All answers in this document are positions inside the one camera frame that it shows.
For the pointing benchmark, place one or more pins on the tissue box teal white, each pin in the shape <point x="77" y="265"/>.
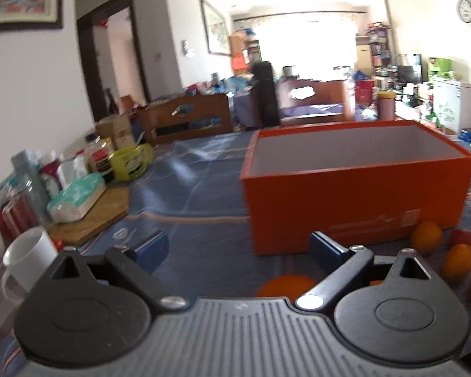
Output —
<point x="72" y="204"/>

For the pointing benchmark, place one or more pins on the orange fruit middle right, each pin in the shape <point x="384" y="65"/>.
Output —
<point x="457" y="263"/>

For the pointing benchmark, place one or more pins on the cardboard box by wall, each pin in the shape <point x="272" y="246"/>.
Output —
<point x="118" y="129"/>

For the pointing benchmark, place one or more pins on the wooden sofa centre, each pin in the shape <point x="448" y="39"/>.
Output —
<point x="303" y="101"/>

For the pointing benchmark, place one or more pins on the orange fruit near gripper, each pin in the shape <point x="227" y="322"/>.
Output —
<point x="289" y="286"/>

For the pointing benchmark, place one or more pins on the black tall speaker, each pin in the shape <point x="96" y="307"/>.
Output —
<point x="264" y="89"/>

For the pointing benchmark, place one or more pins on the white cabinet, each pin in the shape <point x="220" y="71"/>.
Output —
<point x="452" y="103"/>

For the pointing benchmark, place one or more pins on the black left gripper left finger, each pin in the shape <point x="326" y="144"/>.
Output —
<point x="132" y="267"/>

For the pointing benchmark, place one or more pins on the blue patterned tablecloth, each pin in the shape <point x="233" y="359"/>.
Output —
<point x="194" y="195"/>

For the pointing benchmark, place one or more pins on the orange fruit by box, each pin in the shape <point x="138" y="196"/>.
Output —
<point x="426" y="238"/>

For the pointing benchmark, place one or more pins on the red can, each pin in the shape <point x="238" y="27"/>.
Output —
<point x="18" y="216"/>

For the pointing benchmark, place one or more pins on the yellow green mug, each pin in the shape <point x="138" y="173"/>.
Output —
<point x="131" y="162"/>

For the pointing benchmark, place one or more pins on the jar with dark lid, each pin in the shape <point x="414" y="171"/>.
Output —
<point x="99" y="151"/>

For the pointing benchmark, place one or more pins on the round wall clock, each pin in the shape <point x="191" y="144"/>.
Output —
<point x="464" y="10"/>

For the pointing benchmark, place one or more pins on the wooden sofa left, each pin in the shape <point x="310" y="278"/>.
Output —
<point x="186" y="117"/>

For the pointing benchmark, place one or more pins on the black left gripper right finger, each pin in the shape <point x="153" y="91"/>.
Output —
<point x="344" y="268"/>

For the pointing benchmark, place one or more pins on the wooden cutting board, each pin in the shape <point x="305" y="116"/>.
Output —
<point x="110" y="208"/>

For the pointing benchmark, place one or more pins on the red fruit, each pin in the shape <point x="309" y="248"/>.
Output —
<point x="459" y="236"/>

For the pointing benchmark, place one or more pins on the framed wall painting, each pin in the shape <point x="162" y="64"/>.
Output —
<point x="215" y="28"/>

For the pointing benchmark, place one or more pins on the wooden sofa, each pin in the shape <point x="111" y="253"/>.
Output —
<point x="186" y="117"/>
<point x="303" y="101"/>

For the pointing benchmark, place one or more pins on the orange cardboard box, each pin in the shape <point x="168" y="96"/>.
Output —
<point x="359" y="183"/>

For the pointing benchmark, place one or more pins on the clear plastic bottle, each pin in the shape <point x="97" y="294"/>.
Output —
<point x="34" y="189"/>

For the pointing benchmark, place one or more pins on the white ceramic mug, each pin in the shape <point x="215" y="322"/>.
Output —
<point x="27" y="258"/>

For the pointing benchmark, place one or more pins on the pink yellow-lid container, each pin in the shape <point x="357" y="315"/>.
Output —
<point x="386" y="105"/>

